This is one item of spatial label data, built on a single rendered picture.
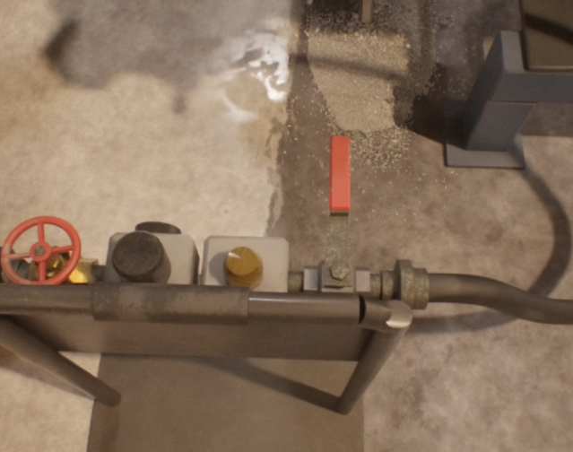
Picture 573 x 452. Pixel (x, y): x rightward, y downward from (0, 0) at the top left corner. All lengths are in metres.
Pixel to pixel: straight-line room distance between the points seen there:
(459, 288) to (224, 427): 0.52
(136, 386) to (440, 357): 0.49
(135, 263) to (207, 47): 0.81
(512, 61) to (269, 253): 0.57
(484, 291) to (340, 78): 0.72
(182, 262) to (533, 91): 0.66
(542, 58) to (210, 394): 0.71
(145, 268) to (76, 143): 0.71
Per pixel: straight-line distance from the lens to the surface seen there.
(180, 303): 0.52
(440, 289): 0.66
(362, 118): 1.26
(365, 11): 1.07
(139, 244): 0.61
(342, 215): 0.65
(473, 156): 1.25
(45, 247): 0.64
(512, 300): 0.71
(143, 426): 1.08
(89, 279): 0.68
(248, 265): 0.60
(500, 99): 1.12
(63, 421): 1.12
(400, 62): 1.34
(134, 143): 1.26
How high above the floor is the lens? 1.06
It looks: 67 degrees down
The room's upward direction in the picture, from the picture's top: straight up
